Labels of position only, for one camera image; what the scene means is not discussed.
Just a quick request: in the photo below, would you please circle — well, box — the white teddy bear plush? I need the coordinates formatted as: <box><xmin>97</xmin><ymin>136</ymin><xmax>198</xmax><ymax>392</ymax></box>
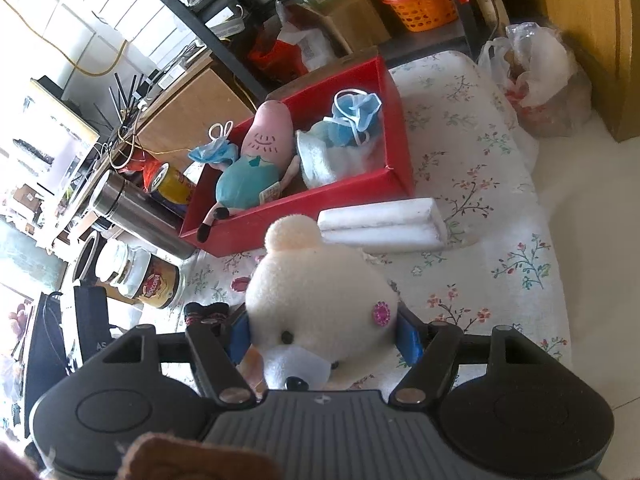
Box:
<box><xmin>244</xmin><ymin>214</ymin><xmax>400</xmax><ymax>390</ymax></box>

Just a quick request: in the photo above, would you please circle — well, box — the white foam block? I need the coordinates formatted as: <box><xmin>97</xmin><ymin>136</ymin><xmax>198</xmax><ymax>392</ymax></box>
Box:
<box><xmin>317</xmin><ymin>197</ymin><xmax>448</xmax><ymax>254</ymax></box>

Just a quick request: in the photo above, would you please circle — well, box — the glass coffee jar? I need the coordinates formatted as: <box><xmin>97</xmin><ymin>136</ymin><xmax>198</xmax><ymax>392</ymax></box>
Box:
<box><xmin>96</xmin><ymin>240</ymin><xmax>180</xmax><ymax>309</ymax></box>

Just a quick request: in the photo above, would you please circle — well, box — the stainless steel thermos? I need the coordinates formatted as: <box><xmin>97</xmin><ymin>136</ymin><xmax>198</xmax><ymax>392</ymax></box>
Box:
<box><xmin>90</xmin><ymin>171</ymin><xmax>196</xmax><ymax>260</ymax></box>

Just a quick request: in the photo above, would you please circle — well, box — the yellow blue drink can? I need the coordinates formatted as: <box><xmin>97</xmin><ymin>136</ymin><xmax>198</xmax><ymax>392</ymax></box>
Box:
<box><xmin>149</xmin><ymin>162</ymin><xmax>195</xmax><ymax>206</ymax></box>

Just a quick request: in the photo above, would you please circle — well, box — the black round bin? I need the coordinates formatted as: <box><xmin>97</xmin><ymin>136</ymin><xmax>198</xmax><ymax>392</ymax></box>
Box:
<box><xmin>73</xmin><ymin>231</ymin><xmax>106</xmax><ymax>286</ymax></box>

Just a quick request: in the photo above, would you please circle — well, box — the pink pig plush toy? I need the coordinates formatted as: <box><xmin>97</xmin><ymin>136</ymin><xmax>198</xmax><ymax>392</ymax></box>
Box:
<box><xmin>196</xmin><ymin>100</ymin><xmax>300</xmax><ymax>243</ymax></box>

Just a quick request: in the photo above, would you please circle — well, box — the blue face mask on edge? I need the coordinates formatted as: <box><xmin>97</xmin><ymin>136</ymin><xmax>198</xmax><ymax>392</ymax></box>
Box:
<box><xmin>188</xmin><ymin>120</ymin><xmax>240</xmax><ymax>169</ymax></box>

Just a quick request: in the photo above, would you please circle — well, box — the white folded cloth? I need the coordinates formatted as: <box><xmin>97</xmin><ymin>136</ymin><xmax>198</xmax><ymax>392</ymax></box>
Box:
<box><xmin>296</xmin><ymin>130</ymin><xmax>384</xmax><ymax>188</ymax></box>

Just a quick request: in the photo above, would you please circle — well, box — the red cardboard box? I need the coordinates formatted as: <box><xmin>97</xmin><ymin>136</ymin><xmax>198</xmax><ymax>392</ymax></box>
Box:
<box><xmin>180</xmin><ymin>56</ymin><xmax>414</xmax><ymax>257</ymax></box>

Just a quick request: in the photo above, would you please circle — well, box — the blue face mask in box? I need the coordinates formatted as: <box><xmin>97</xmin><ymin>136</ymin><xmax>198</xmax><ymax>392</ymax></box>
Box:
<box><xmin>323</xmin><ymin>88</ymin><xmax>382</xmax><ymax>148</ymax></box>

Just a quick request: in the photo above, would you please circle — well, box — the wooden tv cabinet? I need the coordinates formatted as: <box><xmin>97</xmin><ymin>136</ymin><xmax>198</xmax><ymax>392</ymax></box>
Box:
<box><xmin>44</xmin><ymin>46</ymin><xmax>256</xmax><ymax>256</ymax></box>

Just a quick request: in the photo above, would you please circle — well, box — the black wifi router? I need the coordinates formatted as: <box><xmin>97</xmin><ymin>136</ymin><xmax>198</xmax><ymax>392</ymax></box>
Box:
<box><xmin>89</xmin><ymin>70</ymin><xmax>157</xmax><ymax>131</ymax></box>

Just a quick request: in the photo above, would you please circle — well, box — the television screen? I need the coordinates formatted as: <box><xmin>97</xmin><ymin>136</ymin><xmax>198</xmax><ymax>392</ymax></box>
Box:
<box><xmin>1</xmin><ymin>76</ymin><xmax>100</xmax><ymax>217</ymax></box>

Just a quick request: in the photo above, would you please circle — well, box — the red plastic bag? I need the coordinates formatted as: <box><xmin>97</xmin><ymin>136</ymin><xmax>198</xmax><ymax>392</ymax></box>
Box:
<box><xmin>247</xmin><ymin>35</ymin><xmax>308</xmax><ymax>84</ymax></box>

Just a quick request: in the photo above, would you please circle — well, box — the white plastic bag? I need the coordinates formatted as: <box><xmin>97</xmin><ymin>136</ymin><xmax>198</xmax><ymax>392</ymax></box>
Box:
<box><xmin>478</xmin><ymin>22</ymin><xmax>592</xmax><ymax>138</ymax></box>

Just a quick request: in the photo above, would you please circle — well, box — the black metal shelf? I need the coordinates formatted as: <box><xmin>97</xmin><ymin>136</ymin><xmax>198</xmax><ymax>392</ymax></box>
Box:
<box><xmin>117</xmin><ymin>0</ymin><xmax>494</xmax><ymax>104</ymax></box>

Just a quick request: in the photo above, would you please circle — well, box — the brown cardboard box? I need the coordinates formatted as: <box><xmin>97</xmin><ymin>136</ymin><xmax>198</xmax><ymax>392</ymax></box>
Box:
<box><xmin>288</xmin><ymin>0</ymin><xmax>390</xmax><ymax>54</ymax></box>

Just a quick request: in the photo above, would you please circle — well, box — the orange plastic basket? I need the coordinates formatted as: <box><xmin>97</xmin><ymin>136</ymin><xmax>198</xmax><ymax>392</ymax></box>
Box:
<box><xmin>383</xmin><ymin>0</ymin><xmax>458</xmax><ymax>32</ymax></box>

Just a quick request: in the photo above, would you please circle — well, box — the wooden wardrobe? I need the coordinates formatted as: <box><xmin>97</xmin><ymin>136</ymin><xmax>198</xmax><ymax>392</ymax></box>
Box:
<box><xmin>542</xmin><ymin>0</ymin><xmax>639</xmax><ymax>142</ymax></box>

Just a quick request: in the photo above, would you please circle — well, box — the yellow cable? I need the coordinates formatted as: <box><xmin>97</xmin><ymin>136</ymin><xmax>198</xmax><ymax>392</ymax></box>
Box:
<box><xmin>0</xmin><ymin>0</ymin><xmax>130</xmax><ymax>77</ymax></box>

